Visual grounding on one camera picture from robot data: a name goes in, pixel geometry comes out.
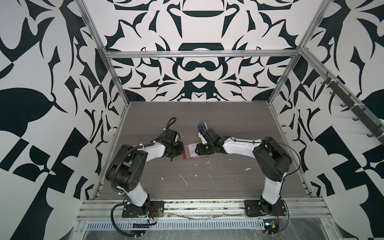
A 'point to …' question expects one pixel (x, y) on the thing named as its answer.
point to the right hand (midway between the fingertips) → (198, 149)
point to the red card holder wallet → (189, 152)
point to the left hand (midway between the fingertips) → (186, 147)
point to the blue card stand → (200, 127)
